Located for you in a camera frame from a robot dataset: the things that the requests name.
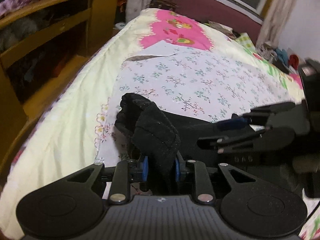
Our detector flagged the black pants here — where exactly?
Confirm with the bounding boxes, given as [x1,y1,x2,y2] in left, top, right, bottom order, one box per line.
[114,93,256,196]

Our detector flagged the blue cloth pile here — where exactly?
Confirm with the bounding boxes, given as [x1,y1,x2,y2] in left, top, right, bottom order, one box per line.
[274,48,289,66]

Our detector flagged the red cloth item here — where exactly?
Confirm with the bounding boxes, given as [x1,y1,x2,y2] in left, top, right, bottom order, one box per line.
[288,54,299,70]

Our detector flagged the floral patchwork bed quilt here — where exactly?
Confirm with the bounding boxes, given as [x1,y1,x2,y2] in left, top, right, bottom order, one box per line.
[1,9,319,239]

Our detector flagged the green checkered cloth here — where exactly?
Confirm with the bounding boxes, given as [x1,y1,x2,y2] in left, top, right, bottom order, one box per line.
[235,33,257,53]

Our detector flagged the beige folded fabric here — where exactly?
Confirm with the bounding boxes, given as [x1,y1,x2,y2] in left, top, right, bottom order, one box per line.
[206,21,237,40]

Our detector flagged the right beige curtain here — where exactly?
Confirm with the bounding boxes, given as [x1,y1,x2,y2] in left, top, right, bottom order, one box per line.
[255,0,297,48]

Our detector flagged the maroon headboard cushion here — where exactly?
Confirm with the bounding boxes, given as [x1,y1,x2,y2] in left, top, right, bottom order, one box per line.
[167,0,261,43]

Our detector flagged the brown handbag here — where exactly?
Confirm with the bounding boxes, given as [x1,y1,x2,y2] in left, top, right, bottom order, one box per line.
[149,0,177,11]

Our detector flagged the wooden tv cabinet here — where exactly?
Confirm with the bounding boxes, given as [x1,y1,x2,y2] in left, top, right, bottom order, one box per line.
[1,0,117,151]

